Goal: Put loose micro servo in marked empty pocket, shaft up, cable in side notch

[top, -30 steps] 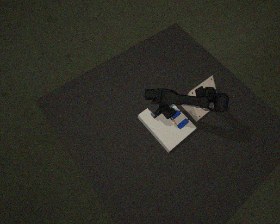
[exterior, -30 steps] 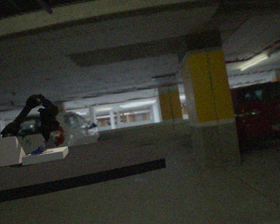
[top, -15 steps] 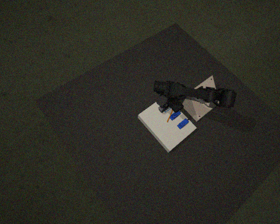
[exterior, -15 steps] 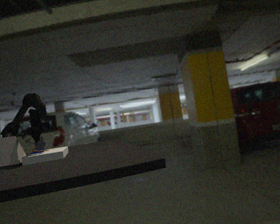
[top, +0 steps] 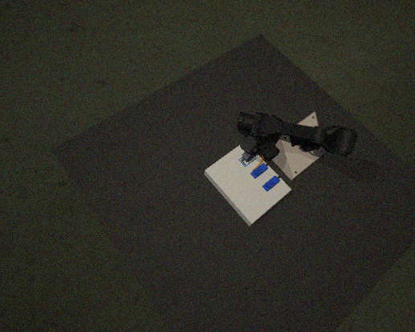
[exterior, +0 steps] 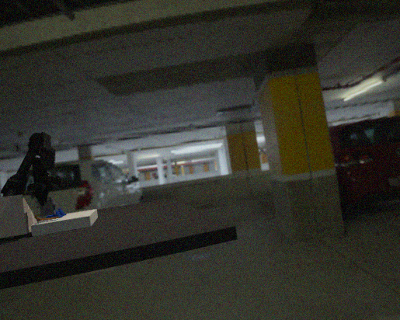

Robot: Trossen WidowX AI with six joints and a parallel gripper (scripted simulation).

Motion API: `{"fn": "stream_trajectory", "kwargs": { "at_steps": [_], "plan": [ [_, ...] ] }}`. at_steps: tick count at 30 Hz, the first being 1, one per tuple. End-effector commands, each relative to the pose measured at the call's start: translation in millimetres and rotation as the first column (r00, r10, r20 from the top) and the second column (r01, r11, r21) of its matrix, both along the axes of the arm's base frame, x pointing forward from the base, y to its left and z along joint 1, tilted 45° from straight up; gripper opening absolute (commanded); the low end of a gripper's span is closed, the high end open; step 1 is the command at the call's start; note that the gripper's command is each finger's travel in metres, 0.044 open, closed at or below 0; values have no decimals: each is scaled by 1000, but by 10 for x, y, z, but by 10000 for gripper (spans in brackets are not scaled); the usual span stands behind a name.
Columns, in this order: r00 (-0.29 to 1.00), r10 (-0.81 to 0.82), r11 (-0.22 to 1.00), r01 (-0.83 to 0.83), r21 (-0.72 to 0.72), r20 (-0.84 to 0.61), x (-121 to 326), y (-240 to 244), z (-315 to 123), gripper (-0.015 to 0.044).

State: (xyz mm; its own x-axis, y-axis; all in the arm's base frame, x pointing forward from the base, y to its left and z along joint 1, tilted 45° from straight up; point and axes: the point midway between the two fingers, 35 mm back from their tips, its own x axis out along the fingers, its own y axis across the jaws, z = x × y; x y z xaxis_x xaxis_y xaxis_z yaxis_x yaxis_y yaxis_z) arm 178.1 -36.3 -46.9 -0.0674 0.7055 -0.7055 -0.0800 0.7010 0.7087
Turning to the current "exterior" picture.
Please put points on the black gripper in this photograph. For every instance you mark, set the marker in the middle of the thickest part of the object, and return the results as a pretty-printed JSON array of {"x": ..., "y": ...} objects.
[{"x": 41, "y": 188}]

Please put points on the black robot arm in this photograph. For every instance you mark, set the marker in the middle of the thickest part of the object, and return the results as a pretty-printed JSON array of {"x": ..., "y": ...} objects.
[{"x": 39, "y": 144}]

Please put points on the beige flat panel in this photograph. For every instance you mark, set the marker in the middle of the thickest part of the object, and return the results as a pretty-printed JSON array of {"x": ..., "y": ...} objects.
[{"x": 65, "y": 222}]

